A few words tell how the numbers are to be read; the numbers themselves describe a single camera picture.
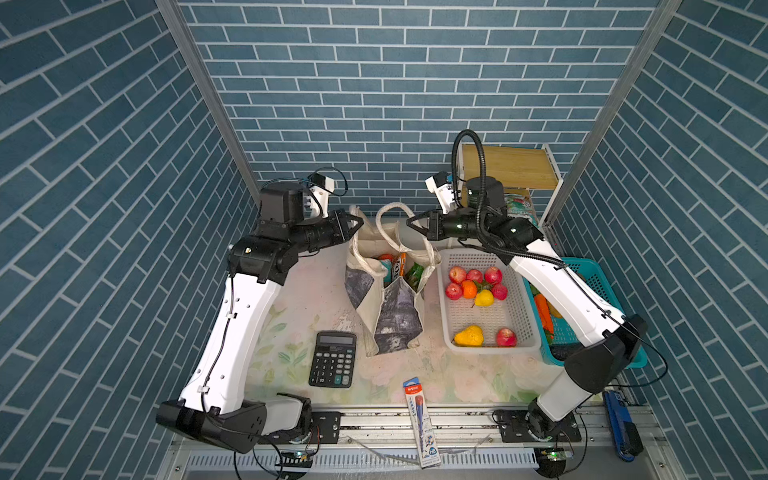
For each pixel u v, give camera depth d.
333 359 0.83
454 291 0.94
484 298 0.93
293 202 0.48
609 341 0.42
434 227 0.61
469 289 0.94
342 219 0.55
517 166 0.91
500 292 0.94
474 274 0.99
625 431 0.70
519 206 0.99
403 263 0.92
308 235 0.52
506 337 0.84
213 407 0.37
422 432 0.72
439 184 0.63
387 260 0.94
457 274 0.98
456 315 0.93
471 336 0.84
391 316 0.77
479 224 0.54
